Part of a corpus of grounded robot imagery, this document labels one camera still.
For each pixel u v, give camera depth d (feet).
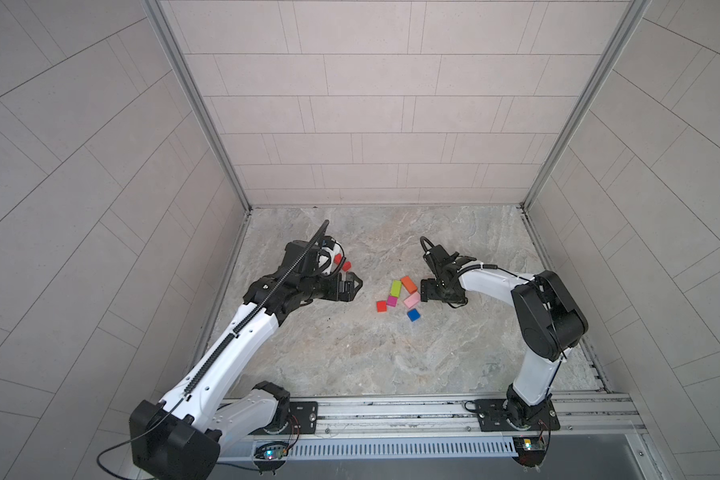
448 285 2.20
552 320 1.57
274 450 2.11
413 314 2.90
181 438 1.16
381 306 3.00
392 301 3.00
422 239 2.69
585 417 2.38
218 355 1.38
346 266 3.25
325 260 2.04
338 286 2.07
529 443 2.27
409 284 3.09
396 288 3.07
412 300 2.98
